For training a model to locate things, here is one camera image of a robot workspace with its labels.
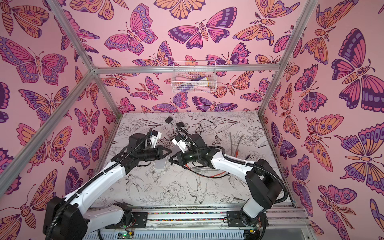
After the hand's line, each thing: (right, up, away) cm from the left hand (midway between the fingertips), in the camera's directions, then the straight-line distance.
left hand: (172, 150), depth 77 cm
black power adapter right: (0, +14, +36) cm, 38 cm away
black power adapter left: (-9, +18, +39) cm, 43 cm away
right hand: (-1, -4, -1) cm, 4 cm away
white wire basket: (+11, +44, +18) cm, 49 cm away
